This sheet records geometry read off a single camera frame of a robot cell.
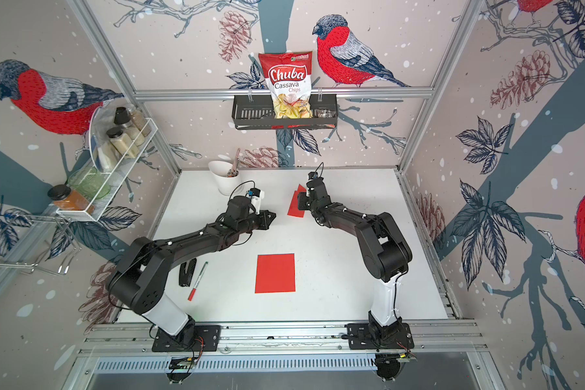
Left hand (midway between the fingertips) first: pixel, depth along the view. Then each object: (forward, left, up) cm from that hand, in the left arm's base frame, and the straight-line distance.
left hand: (280, 210), depth 89 cm
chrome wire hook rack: (-16, +62, +12) cm, 65 cm away
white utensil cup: (+21, +26, -5) cm, 34 cm away
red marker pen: (-25, +30, -13) cm, 41 cm away
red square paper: (-18, +1, -14) cm, 23 cm away
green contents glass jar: (-4, +55, +22) cm, 59 cm away
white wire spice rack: (-3, +49, +21) cm, 53 cm away
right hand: (+11, -8, -4) cm, 14 cm away
